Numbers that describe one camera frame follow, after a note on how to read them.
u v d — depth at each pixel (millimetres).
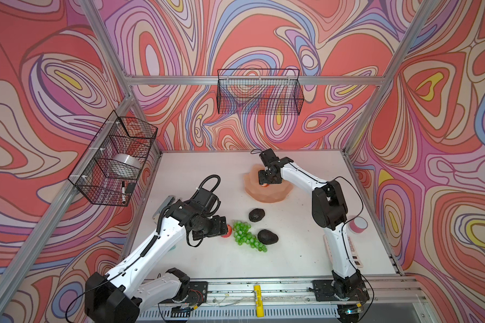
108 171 721
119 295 372
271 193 1000
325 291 734
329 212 578
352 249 818
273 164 765
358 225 859
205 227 634
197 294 721
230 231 859
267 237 822
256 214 888
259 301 702
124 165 698
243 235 838
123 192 719
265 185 997
